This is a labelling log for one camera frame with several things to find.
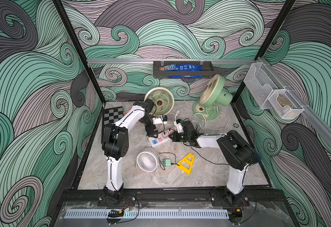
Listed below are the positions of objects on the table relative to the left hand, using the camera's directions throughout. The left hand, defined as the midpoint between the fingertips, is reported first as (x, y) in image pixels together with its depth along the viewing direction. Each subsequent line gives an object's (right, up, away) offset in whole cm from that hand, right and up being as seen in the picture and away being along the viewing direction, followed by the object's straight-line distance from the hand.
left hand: (154, 128), depth 91 cm
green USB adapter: (+8, -20, -8) cm, 23 cm away
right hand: (+11, -6, +4) cm, 13 cm away
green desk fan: (+37, +21, -5) cm, 43 cm away
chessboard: (-34, +8, +15) cm, 38 cm away
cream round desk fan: (+6, +20, +11) cm, 24 cm away
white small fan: (-3, -17, -13) cm, 22 cm away
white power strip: (0, -10, +1) cm, 10 cm away
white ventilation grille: (-24, -41, -22) cm, 52 cm away
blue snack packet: (+22, +41, 0) cm, 46 cm away
